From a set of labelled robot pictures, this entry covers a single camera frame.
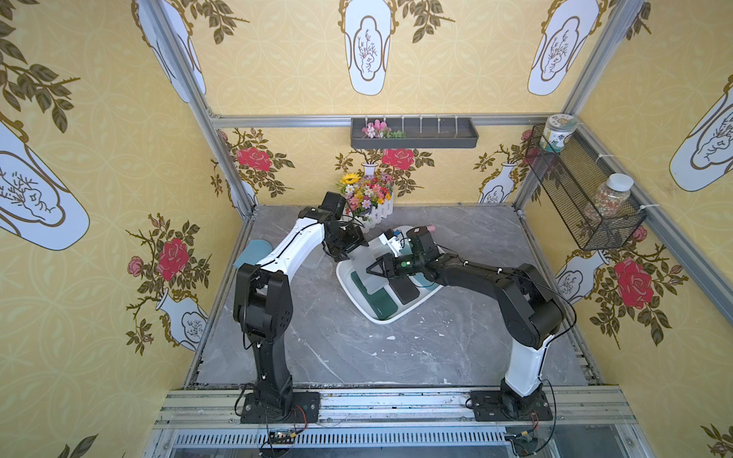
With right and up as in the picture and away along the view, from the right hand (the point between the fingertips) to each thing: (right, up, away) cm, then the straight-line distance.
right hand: (376, 263), depth 88 cm
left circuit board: (-25, -43, -15) cm, 52 cm away
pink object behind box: (+22, +11, +25) cm, 35 cm away
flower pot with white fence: (-2, +22, +15) cm, 27 cm away
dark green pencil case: (+2, -14, +3) cm, 14 cm away
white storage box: (-10, -2, +4) cm, 11 cm away
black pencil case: (+9, -9, +7) cm, 14 cm away
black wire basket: (+62, +27, +2) cm, 67 cm away
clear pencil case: (-4, +2, -1) cm, 5 cm away
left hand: (-8, +5, +3) cm, 10 cm away
